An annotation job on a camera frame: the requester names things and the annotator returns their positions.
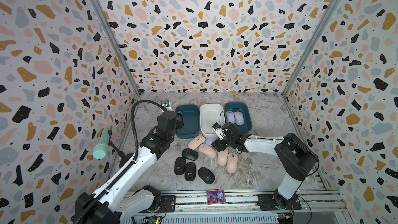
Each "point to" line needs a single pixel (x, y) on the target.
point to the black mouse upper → (189, 154)
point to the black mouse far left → (180, 165)
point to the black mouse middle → (190, 171)
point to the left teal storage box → (190, 113)
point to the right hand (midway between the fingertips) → (219, 140)
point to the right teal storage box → (243, 107)
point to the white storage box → (210, 113)
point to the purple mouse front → (239, 118)
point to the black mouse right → (206, 175)
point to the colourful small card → (216, 196)
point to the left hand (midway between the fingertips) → (178, 112)
